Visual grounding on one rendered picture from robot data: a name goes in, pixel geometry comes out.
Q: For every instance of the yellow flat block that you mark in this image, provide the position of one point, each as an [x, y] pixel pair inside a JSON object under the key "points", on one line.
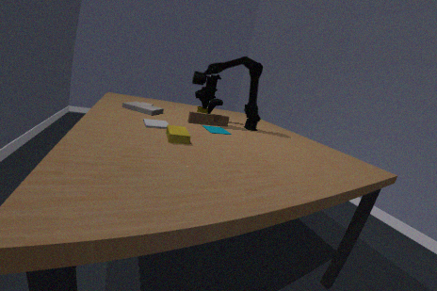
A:
{"points": [[178, 135]]}

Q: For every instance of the grey flat square tile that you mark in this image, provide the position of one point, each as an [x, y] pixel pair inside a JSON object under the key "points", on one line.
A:
{"points": [[155, 124]]}

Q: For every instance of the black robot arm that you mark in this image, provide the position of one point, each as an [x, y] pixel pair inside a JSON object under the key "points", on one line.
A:
{"points": [[251, 109]]}

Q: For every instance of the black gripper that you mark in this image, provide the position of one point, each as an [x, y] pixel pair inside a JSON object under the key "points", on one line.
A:
{"points": [[213, 102]]}

